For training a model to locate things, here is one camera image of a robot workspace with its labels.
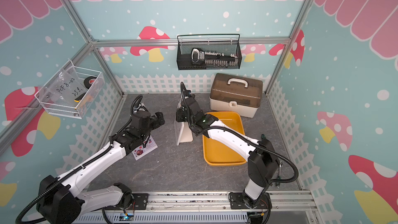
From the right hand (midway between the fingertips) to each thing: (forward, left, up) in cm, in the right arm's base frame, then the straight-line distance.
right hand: (177, 109), depth 79 cm
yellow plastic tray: (-13, -20, -26) cm, 36 cm away
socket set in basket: (+28, -21, +11) cm, 37 cm away
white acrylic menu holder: (-8, -2, -9) cm, 12 cm away
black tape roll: (+12, +45, +10) cm, 48 cm away
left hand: (-2, +12, -5) cm, 13 cm away
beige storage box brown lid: (+16, -30, -5) cm, 35 cm away
